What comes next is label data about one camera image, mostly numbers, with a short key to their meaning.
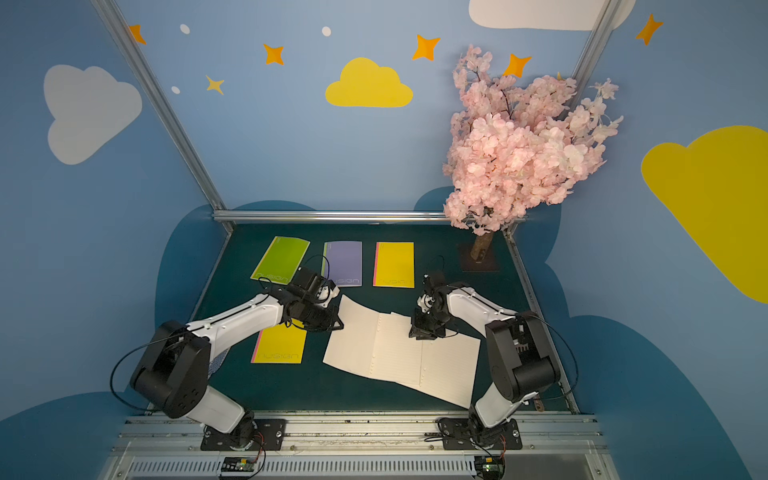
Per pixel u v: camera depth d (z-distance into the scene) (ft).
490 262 3.65
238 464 2.35
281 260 3.67
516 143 1.97
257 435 2.40
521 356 1.52
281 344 2.94
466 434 2.44
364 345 2.97
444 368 2.84
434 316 2.51
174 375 1.45
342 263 3.62
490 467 2.40
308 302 2.46
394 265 3.57
